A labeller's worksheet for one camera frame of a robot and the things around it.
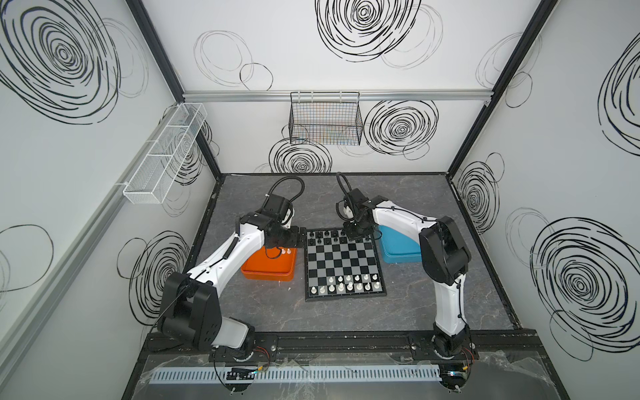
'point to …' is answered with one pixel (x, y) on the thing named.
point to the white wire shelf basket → (153, 176)
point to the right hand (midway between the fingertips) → (347, 235)
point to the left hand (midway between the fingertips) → (297, 239)
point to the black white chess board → (337, 267)
